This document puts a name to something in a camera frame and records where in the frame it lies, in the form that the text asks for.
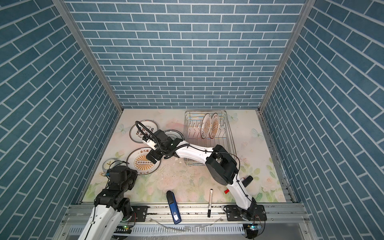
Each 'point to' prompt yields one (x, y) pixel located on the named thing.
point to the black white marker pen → (209, 209)
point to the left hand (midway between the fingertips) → (139, 168)
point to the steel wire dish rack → (192, 133)
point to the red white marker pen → (226, 191)
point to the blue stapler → (173, 207)
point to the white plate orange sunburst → (137, 161)
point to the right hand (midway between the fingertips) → (150, 150)
